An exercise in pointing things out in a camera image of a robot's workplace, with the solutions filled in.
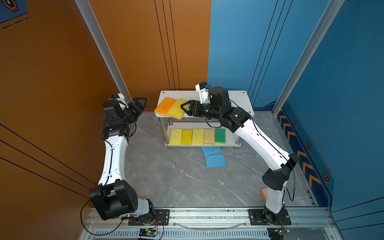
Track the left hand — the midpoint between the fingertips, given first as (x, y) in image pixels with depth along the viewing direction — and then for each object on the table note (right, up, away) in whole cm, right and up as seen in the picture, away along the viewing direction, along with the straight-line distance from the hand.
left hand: (144, 100), depth 74 cm
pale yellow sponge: (+34, -20, +22) cm, 45 cm away
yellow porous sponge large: (+12, -19, +22) cm, 32 cm away
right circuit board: (+64, -64, -4) cm, 91 cm away
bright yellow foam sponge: (+20, -20, +21) cm, 35 cm away
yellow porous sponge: (+27, -20, +20) cm, 39 cm away
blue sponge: (+33, -29, +22) cm, 49 cm away
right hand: (+20, -4, -7) cm, 22 cm away
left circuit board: (+3, -64, -3) cm, 64 cm away
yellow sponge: (+16, -5, -1) cm, 17 cm away
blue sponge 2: (+38, -34, +18) cm, 54 cm away
